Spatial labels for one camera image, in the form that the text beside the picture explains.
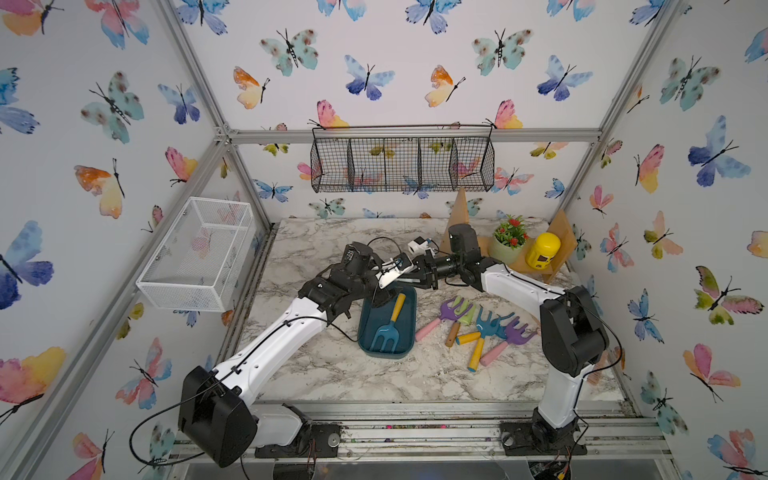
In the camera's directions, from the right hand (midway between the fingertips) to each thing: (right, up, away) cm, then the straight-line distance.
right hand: (403, 277), depth 76 cm
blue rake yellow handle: (-4, -18, +16) cm, 24 cm away
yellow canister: (+43, +7, +15) cm, 46 cm away
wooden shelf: (+49, +14, +17) cm, 53 cm away
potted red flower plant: (+32, +10, +15) cm, 36 cm away
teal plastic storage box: (-9, -13, +17) cm, 24 cm away
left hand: (-2, +1, +2) cm, 3 cm away
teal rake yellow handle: (+25, -16, +15) cm, 34 cm away
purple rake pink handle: (+14, -13, +19) cm, 27 cm away
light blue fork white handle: (-4, +1, -10) cm, 10 cm away
